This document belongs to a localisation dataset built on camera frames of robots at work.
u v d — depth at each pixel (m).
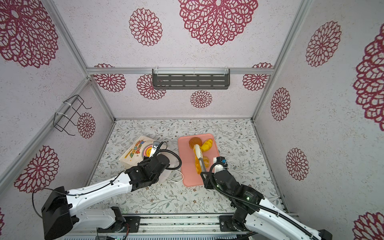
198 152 0.78
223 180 0.52
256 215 0.48
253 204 0.48
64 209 0.40
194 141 1.00
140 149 0.85
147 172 0.58
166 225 0.75
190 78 0.94
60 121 0.72
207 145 1.01
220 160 0.64
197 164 0.87
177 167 0.62
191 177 0.88
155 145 0.66
